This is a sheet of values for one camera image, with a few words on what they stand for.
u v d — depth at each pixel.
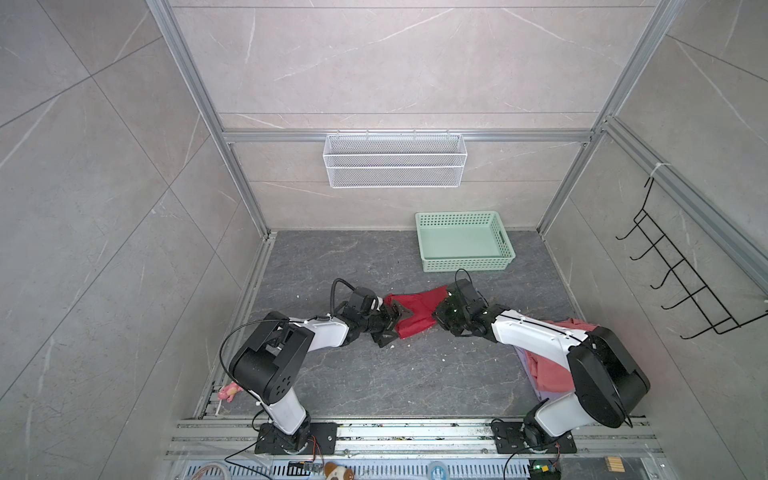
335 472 0.67
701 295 0.63
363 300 0.73
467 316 0.68
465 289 0.70
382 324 0.80
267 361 0.46
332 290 0.78
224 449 0.73
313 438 0.73
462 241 1.17
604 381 0.43
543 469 0.70
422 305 0.93
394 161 1.00
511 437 0.73
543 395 0.80
